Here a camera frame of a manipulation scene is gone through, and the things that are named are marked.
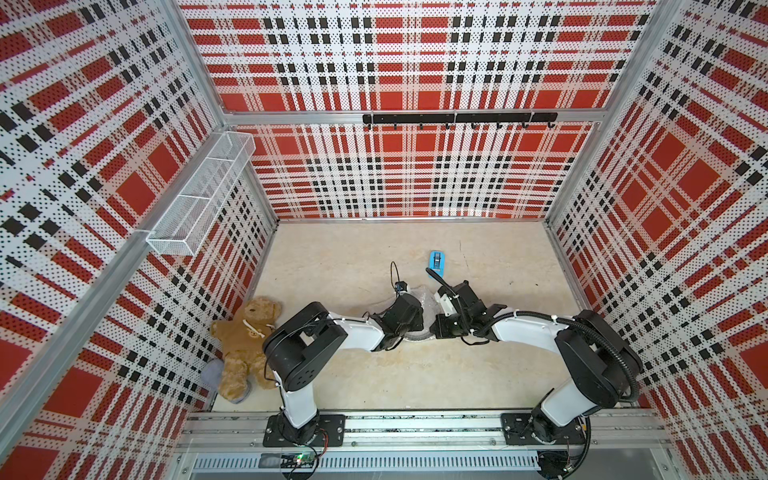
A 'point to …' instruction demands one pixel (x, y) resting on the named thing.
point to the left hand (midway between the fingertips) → (422, 316)
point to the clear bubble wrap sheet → (430, 308)
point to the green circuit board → (305, 459)
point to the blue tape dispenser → (437, 262)
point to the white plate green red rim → (422, 335)
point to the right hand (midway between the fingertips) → (435, 328)
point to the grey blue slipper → (210, 380)
